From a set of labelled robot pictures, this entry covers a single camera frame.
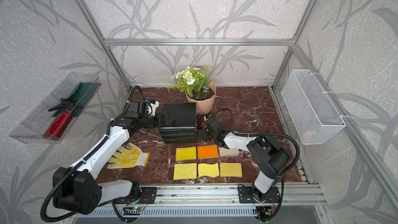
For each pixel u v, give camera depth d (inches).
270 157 18.1
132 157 33.5
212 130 28.2
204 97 39.0
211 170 31.6
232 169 32.1
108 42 36.6
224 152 34.4
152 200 28.5
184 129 30.9
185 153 33.7
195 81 32.9
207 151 34.3
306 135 28.2
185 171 31.6
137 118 24.8
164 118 28.4
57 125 23.1
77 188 15.3
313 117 24.1
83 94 26.7
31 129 22.9
